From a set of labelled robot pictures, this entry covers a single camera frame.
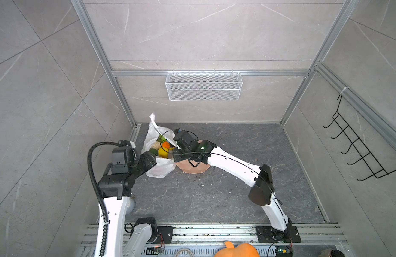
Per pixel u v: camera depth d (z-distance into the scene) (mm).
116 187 417
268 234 726
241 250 657
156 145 1017
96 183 417
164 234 733
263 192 572
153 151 977
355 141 674
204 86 1002
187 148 592
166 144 968
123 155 470
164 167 874
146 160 583
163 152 972
